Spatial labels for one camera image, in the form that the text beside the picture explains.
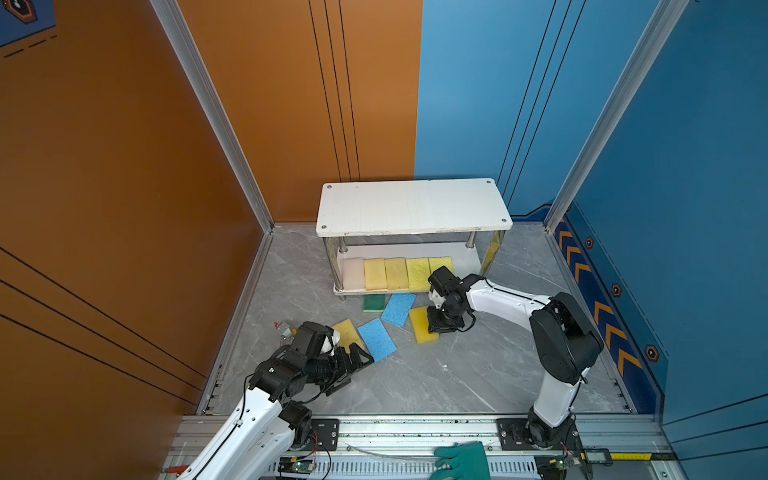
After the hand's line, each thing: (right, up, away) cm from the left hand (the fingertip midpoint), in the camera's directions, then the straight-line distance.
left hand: (365, 366), depth 75 cm
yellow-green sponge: (+15, +22, +21) cm, 34 cm away
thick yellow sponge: (+16, +6, +16) cm, 23 cm away
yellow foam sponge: (+8, +22, +22) cm, 32 cm away
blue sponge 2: (+2, +3, +14) cm, 15 cm away
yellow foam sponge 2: (-6, +4, +15) cm, 16 cm away
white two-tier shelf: (+25, +37, 0) cm, 45 cm away
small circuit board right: (+45, -22, -5) cm, 50 cm away
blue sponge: (+8, +11, +20) cm, 24 cm away
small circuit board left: (-17, -22, -4) cm, 28 cm away
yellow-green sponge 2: (+20, +25, +24) cm, 40 cm away
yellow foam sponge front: (+1, +22, +20) cm, 30 cm away
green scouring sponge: (+1, +12, +22) cm, 25 cm away
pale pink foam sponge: (-6, +23, +22) cm, 32 cm away
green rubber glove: (+25, -20, -5) cm, 32 cm away
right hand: (+18, +5, +15) cm, 24 cm away
